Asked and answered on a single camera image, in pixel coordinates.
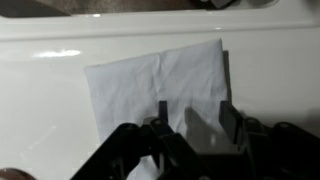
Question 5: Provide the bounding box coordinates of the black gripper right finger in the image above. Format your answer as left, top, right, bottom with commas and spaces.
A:
218, 100, 320, 180

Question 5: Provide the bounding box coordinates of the white cloth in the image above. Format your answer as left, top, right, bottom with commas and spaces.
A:
83, 37, 234, 180

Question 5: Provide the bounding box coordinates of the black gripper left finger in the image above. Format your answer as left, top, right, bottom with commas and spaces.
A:
70, 100, 214, 180

